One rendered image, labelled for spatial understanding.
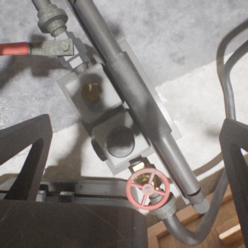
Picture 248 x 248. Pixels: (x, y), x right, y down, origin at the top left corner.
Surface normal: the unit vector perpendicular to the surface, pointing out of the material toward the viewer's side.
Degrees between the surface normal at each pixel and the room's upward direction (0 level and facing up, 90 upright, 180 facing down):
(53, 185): 0
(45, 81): 0
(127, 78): 0
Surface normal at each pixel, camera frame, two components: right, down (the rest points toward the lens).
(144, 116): -0.40, 0.30
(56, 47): -0.03, 0.09
